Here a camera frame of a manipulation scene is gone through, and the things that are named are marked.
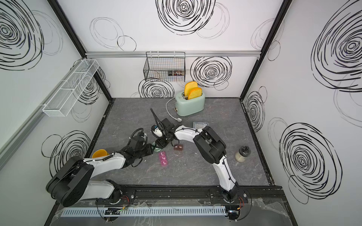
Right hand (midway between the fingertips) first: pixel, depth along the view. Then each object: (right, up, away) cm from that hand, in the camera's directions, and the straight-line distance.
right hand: (158, 143), depth 93 cm
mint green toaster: (+18, +25, +12) cm, 32 cm away
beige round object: (+51, -2, -14) cm, 53 cm away
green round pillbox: (-1, -3, -3) cm, 4 cm away
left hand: (-3, -2, -3) cm, 4 cm away
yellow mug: (-33, -3, -11) cm, 35 cm away
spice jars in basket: (+11, +47, -2) cm, 48 cm away
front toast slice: (+24, +34, +3) cm, 42 cm away
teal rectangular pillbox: (+29, +12, +9) cm, 32 cm away
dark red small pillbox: (+13, -2, -2) cm, 14 cm away
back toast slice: (+21, +40, +7) cm, 45 cm away
